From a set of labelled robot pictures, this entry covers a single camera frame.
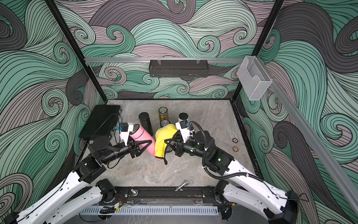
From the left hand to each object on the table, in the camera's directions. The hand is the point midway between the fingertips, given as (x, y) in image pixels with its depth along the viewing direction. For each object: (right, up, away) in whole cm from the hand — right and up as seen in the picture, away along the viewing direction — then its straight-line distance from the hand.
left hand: (148, 137), depth 61 cm
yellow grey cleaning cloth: (+8, +2, -1) cm, 8 cm away
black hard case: (-41, +4, +36) cm, 55 cm away
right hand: (+7, -2, 0) cm, 8 cm away
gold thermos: (+5, +10, +23) cm, 26 cm away
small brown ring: (+54, -10, +33) cm, 64 cm away
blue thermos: (+6, +5, +16) cm, 18 cm away
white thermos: (+17, +8, +21) cm, 29 cm away
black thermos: (-6, +5, +22) cm, 23 cm away
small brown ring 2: (+52, -13, +29) cm, 61 cm away
